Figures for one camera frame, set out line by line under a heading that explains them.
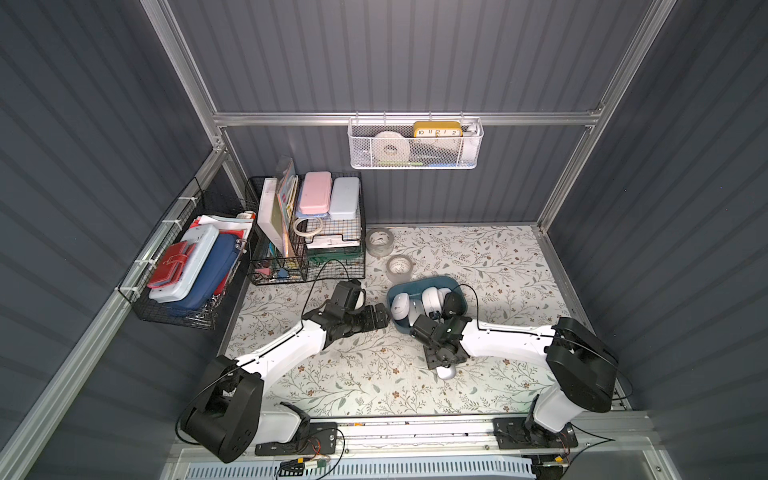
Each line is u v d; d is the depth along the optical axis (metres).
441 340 0.64
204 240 0.69
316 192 0.96
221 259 0.70
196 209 0.79
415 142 0.89
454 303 0.94
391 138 0.83
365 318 0.77
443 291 0.99
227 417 0.42
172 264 0.63
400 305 0.94
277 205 0.89
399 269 1.08
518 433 0.74
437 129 0.87
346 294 0.67
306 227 0.94
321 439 0.74
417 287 0.99
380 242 1.16
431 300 0.95
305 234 0.91
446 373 0.84
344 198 0.99
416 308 0.95
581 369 0.45
